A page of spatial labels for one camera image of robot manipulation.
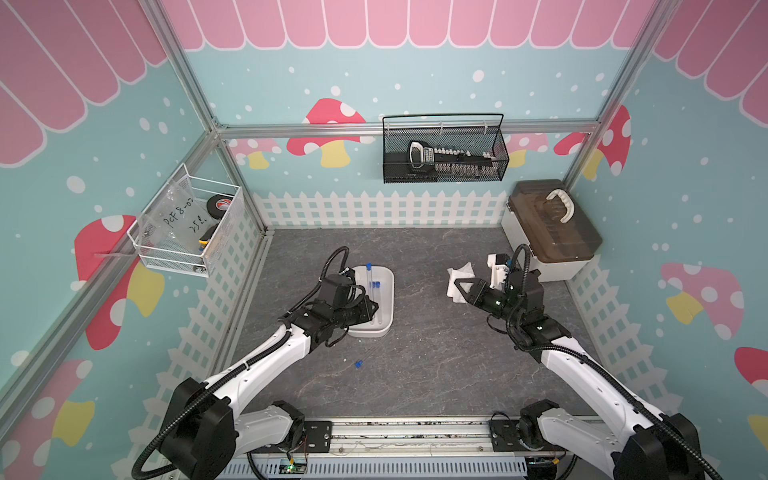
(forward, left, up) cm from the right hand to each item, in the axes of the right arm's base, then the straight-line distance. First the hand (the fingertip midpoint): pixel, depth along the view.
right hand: (455, 281), depth 78 cm
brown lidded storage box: (+25, -40, -10) cm, 48 cm away
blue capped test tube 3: (+8, +21, -21) cm, 31 cm away
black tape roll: (+17, +63, +13) cm, 67 cm away
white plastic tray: (+15, +19, -17) cm, 30 cm away
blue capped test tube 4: (-13, +27, -23) cm, 38 cm away
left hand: (-4, +21, -8) cm, 23 cm away
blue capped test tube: (+4, +23, -4) cm, 24 cm away
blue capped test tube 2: (-1, +22, -6) cm, 23 cm away
